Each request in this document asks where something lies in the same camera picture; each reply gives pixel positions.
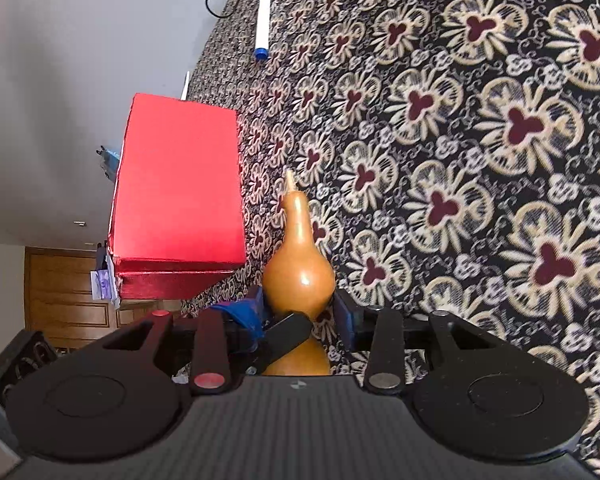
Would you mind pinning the purple printed card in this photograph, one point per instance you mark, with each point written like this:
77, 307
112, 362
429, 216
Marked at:
102, 282

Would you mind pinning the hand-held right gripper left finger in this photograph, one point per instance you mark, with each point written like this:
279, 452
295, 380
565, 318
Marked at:
245, 312

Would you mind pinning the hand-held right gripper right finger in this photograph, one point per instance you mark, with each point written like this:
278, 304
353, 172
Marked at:
347, 320

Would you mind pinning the red cardboard box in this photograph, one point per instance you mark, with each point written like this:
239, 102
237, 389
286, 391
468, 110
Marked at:
180, 185

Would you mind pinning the wooden cabinet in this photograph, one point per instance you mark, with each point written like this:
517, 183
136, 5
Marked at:
65, 300

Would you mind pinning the floral patterned tablecloth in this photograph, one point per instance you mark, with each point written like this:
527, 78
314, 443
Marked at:
455, 160

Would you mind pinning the blue plastic packet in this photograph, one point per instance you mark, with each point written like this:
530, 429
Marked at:
109, 160

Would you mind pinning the brown gourd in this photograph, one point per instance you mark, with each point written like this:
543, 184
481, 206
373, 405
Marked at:
300, 270

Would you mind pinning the blue and white marker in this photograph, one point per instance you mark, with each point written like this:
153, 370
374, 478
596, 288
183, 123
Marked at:
263, 20

